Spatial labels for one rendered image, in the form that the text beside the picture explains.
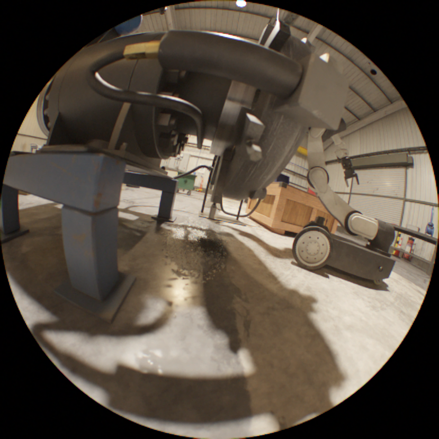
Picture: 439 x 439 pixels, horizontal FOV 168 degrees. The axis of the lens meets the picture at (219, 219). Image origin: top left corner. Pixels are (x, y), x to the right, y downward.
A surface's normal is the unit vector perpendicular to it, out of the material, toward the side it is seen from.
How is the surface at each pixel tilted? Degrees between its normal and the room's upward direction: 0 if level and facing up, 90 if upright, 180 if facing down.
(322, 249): 90
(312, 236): 90
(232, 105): 121
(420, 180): 90
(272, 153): 134
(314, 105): 112
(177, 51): 144
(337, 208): 90
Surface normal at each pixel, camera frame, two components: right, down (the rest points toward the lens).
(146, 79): 0.03, 0.59
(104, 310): 0.23, -0.96
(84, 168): 0.14, 0.21
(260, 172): -0.08, 0.89
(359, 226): -0.58, 0.00
